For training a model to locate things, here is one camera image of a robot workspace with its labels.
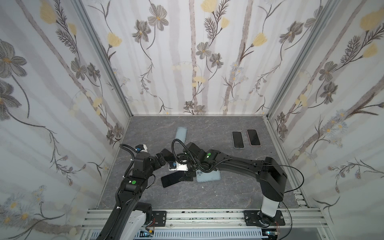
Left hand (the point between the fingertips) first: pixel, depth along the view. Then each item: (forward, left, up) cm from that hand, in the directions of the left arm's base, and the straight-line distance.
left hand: (155, 152), depth 79 cm
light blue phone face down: (+20, -54, -17) cm, 61 cm away
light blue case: (-7, -34, -16) cm, 38 cm away
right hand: (-6, -11, -2) cm, 13 cm away
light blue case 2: (+25, -13, -16) cm, 32 cm away
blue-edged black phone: (+18, -54, -15) cm, 59 cm away
